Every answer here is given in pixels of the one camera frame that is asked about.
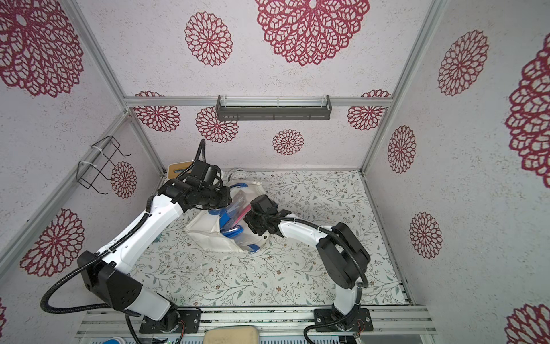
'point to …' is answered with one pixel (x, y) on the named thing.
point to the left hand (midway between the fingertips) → (232, 201)
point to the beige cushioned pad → (231, 335)
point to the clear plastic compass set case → (236, 208)
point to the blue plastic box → (231, 233)
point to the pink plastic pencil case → (246, 211)
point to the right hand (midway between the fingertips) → (240, 217)
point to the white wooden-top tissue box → (175, 169)
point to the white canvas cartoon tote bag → (205, 233)
